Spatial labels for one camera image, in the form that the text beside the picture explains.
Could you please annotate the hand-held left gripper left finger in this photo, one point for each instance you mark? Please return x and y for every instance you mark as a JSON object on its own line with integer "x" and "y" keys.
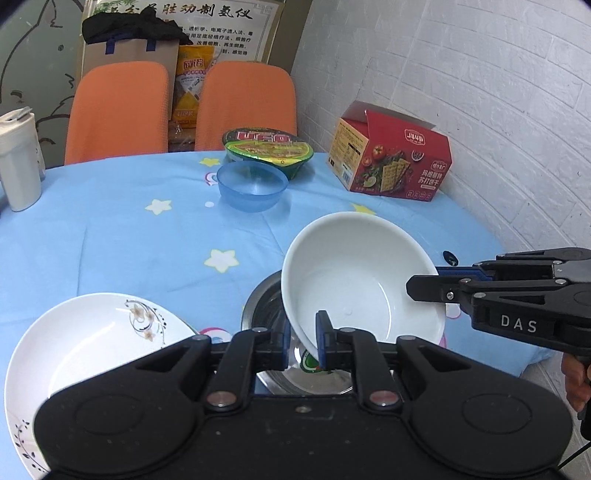
{"x": 282, "y": 350}

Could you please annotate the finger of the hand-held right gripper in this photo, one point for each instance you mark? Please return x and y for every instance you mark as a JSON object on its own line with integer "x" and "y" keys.
{"x": 434, "y": 288}
{"x": 531, "y": 265}

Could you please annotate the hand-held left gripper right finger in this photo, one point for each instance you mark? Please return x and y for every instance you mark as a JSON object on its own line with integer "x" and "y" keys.
{"x": 323, "y": 341}

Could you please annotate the stainless steel bowl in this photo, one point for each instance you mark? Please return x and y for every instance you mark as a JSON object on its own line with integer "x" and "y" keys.
{"x": 265, "y": 300}

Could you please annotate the plain white bowl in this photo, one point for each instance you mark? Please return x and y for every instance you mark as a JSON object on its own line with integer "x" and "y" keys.
{"x": 351, "y": 277}

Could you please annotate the white flower print plate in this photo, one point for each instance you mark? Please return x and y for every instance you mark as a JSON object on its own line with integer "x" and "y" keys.
{"x": 83, "y": 341}

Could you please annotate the person's right hand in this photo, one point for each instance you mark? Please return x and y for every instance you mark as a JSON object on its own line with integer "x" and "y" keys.
{"x": 572, "y": 383}

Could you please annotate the red cracker box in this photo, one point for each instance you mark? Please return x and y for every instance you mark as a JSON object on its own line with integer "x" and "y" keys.
{"x": 392, "y": 161}

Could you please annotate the blue plastic bowl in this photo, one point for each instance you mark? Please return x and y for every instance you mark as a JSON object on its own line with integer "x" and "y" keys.
{"x": 249, "y": 194}

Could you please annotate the blue cartoon print tablecloth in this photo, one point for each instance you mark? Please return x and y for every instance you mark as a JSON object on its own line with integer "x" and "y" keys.
{"x": 138, "y": 244}

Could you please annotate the green instant noodle bowl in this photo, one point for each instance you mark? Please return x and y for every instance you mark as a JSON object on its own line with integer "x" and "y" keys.
{"x": 272, "y": 145}

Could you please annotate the orange chair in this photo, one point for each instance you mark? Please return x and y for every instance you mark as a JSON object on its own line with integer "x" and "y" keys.
{"x": 244, "y": 106}
{"x": 115, "y": 110}

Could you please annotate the yellow packet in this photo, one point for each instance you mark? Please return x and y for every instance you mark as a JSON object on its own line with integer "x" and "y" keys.
{"x": 187, "y": 92}

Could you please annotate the white lidded cup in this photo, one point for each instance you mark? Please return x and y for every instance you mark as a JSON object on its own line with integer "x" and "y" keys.
{"x": 18, "y": 170}

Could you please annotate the cardboard box with black cloth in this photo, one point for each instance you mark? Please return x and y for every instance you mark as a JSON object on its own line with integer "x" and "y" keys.
{"x": 129, "y": 51}

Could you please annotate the bamboo border wall poster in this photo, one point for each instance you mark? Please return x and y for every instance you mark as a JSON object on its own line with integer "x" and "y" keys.
{"x": 207, "y": 14}

